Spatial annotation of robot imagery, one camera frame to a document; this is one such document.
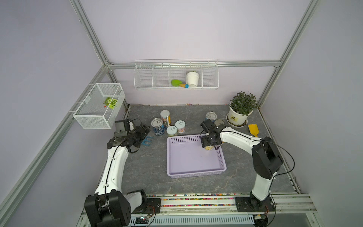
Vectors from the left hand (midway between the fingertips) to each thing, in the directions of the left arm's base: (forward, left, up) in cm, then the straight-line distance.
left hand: (148, 132), depth 80 cm
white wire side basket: (+15, +27, +8) cm, 32 cm away
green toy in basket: (+15, +21, +11) cm, 28 cm away
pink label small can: (+15, -18, -15) cm, 28 cm away
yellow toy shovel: (+10, -73, -20) cm, 77 cm away
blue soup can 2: (+16, -41, -9) cm, 45 cm away
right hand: (0, -36, -15) cm, 39 cm away
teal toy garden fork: (+7, +7, -20) cm, 22 cm away
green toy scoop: (+38, -16, +5) cm, 42 cm away
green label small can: (+10, -12, -16) cm, 22 cm away
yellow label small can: (-5, -36, -16) cm, 40 cm away
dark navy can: (+12, -45, -10) cm, 47 cm away
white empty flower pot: (+32, -28, +12) cm, 45 cm away
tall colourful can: (+16, -9, -8) cm, 20 cm away
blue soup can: (+11, -3, -12) cm, 16 cm away
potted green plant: (+18, -61, -1) cm, 63 cm away
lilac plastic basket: (-8, -21, -20) cm, 30 cm away
